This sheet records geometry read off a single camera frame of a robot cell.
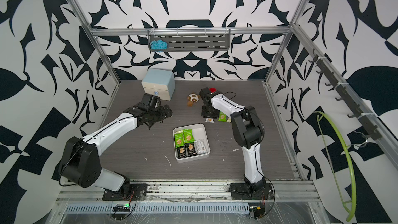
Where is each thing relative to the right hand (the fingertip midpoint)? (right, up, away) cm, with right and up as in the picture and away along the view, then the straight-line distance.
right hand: (206, 113), depth 98 cm
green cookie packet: (-16, -14, -11) cm, 24 cm away
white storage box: (-4, -11, -6) cm, 13 cm away
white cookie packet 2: (+2, -3, -4) cm, 6 cm away
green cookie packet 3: (+10, -2, -1) cm, 10 cm away
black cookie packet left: (-14, -19, -15) cm, 28 cm away
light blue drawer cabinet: (-30, +19, +1) cm, 35 cm away
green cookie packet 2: (-11, -12, -9) cm, 18 cm away
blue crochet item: (-28, +40, -7) cm, 50 cm away
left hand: (-24, +2, -10) cm, 26 cm away
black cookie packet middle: (-10, -18, -13) cm, 24 cm away
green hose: (+49, +1, -27) cm, 56 cm away
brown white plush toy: (-9, +10, +9) cm, 16 cm away
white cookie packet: (-4, -17, -11) cm, 21 cm away
